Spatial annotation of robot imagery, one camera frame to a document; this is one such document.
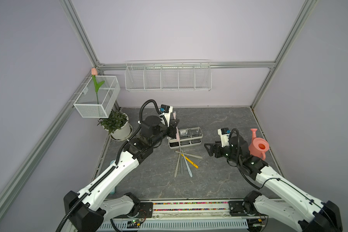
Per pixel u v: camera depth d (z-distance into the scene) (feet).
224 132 2.21
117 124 2.92
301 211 1.41
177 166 2.91
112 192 2.59
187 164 2.92
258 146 2.78
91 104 2.33
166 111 1.89
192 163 2.92
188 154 3.08
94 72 2.78
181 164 2.92
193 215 2.40
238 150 1.85
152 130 1.65
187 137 3.26
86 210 1.21
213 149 2.24
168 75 3.26
